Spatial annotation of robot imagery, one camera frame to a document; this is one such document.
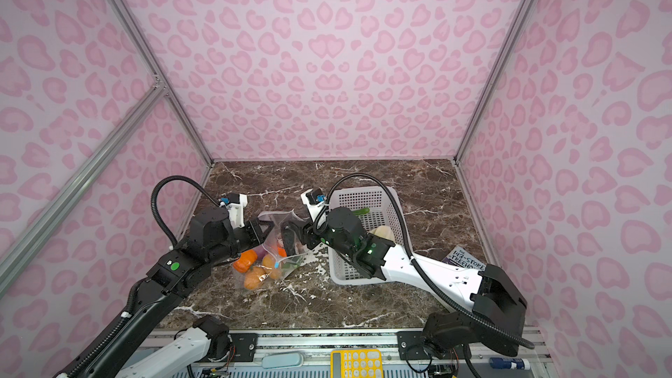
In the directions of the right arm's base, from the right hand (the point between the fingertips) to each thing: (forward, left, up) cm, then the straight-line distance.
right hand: (297, 215), depth 70 cm
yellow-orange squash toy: (-4, +12, -21) cm, 24 cm away
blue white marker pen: (-29, -56, -25) cm, 68 cm away
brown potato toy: (-10, +16, -22) cm, 29 cm away
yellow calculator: (-30, -16, -25) cm, 42 cm away
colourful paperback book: (0, -52, -26) cm, 58 cm away
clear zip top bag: (-6, +14, -23) cm, 27 cm away
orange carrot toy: (-4, +7, -15) cm, 17 cm away
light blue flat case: (-30, +3, -23) cm, 38 cm away
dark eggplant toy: (-1, +4, -10) cm, 11 cm away
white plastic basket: (+19, -25, -25) cm, 40 cm away
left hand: (-1, +6, -1) cm, 6 cm away
